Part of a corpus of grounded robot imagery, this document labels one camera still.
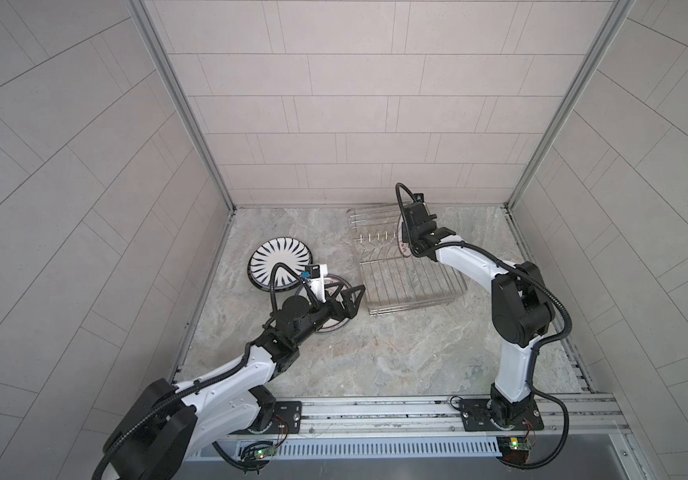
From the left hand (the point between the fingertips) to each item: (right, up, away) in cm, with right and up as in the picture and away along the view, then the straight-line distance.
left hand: (361, 287), depth 75 cm
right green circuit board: (+35, -36, -6) cm, 51 cm away
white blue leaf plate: (-26, +8, +25) cm, 37 cm away
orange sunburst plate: (-9, -1, +18) cm, 20 cm away
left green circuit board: (-21, -34, -10) cm, 41 cm away
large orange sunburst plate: (-8, -12, +8) cm, 17 cm away
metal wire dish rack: (+9, -1, +20) cm, 22 cm away
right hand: (+17, +17, +22) cm, 32 cm away
